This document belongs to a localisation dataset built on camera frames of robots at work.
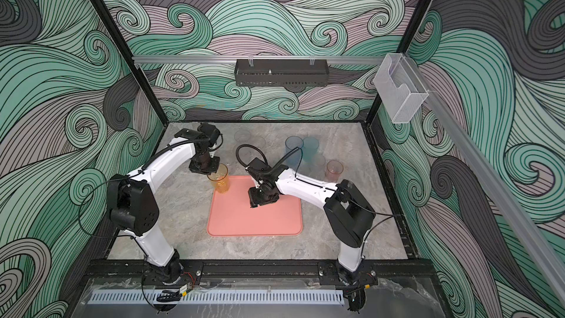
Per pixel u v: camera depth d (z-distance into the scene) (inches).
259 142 42.9
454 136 24.9
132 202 18.3
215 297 27.5
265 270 29.4
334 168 38.6
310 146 40.0
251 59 36.5
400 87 31.1
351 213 18.6
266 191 27.6
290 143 37.6
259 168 26.8
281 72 37.1
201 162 28.6
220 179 32.6
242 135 43.0
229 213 34.2
